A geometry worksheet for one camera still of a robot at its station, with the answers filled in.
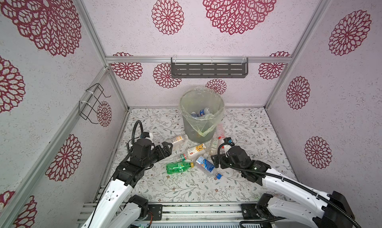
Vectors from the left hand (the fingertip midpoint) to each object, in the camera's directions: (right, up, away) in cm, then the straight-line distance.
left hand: (166, 150), depth 75 cm
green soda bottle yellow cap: (+6, -11, +9) cm, 15 cm away
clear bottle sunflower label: (+16, -3, +15) cm, 22 cm away
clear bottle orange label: (+4, +4, +22) cm, 23 cm away
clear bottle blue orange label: (+23, -11, +8) cm, 27 cm away
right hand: (+27, -3, +5) cm, 27 cm away
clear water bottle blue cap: (+14, +20, +28) cm, 38 cm away
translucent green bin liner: (+20, +24, +23) cm, 39 cm away
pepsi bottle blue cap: (+22, +22, +25) cm, 40 cm away
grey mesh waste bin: (+14, +7, +18) cm, 23 cm away
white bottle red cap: (+32, +8, +25) cm, 42 cm away
